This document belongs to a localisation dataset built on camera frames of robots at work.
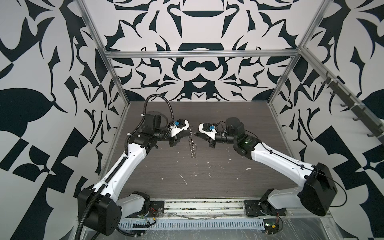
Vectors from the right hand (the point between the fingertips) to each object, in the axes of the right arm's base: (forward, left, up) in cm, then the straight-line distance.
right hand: (196, 132), depth 71 cm
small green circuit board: (-34, -34, -28) cm, 56 cm away
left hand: (+2, +4, 0) cm, 5 cm away
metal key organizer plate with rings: (-5, +2, -4) cm, 6 cm away
